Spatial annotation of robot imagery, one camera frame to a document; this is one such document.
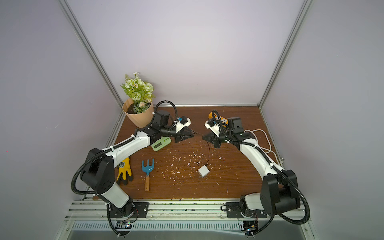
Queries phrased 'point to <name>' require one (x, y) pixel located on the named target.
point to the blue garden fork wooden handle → (147, 168)
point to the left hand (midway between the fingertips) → (193, 133)
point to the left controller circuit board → (123, 225)
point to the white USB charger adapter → (203, 171)
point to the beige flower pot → (141, 120)
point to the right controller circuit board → (250, 227)
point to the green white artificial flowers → (140, 92)
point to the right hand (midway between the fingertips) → (205, 135)
